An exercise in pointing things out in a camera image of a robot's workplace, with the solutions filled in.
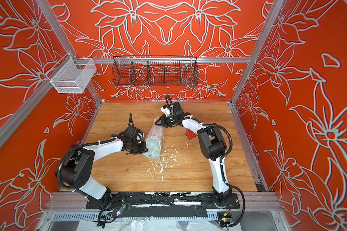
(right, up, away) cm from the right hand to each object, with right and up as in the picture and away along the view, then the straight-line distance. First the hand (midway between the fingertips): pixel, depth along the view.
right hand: (156, 121), depth 92 cm
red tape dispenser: (+23, -9, +3) cm, 25 cm away
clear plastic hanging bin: (-55, +30, 0) cm, 63 cm away
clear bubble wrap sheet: (+1, -6, -3) cm, 7 cm away
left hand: (-5, -18, 0) cm, 19 cm away
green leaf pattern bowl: (-1, -16, -4) cm, 16 cm away
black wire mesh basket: (-2, +36, +9) cm, 37 cm away
